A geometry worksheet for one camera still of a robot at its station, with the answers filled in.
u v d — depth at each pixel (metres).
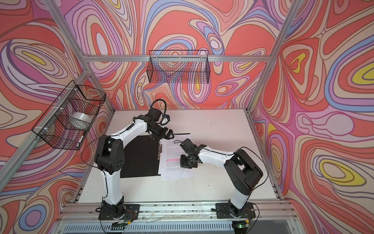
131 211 0.73
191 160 0.66
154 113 0.78
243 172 0.46
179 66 0.96
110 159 0.52
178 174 0.87
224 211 0.74
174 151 0.96
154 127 0.80
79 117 0.73
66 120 0.69
